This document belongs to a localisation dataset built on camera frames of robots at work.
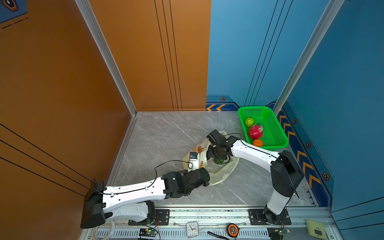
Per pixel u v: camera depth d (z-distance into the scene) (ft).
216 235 2.27
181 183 1.73
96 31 2.52
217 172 2.76
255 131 3.17
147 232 2.32
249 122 3.46
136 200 1.47
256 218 2.38
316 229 2.25
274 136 3.37
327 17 2.38
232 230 2.21
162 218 2.43
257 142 3.17
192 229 2.26
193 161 2.12
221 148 2.11
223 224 2.39
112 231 2.29
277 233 2.29
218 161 3.00
